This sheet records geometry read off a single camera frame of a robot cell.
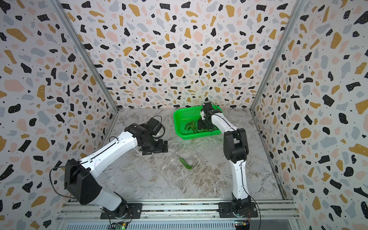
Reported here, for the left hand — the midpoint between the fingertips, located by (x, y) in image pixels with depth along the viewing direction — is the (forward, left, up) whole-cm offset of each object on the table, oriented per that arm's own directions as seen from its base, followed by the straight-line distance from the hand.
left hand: (164, 151), depth 80 cm
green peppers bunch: (+27, -17, -12) cm, 34 cm away
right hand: (+24, -23, -9) cm, 35 cm away
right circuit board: (-33, -40, -17) cm, 55 cm away
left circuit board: (-32, +20, -15) cm, 41 cm away
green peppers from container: (-4, -13, -13) cm, 19 cm away
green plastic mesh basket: (+34, -12, -15) cm, 39 cm away
